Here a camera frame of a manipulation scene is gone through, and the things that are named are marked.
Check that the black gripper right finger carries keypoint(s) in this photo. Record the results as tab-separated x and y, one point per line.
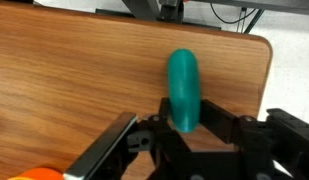
217	120

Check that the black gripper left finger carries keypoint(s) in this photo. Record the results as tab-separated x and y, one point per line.
164	111

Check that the orange plastic bowl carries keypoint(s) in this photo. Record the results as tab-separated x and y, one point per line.
40	174

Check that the green toy cucumber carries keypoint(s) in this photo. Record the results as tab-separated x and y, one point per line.
183	90

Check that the black slanted table strut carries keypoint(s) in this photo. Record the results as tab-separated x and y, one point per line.
254	20

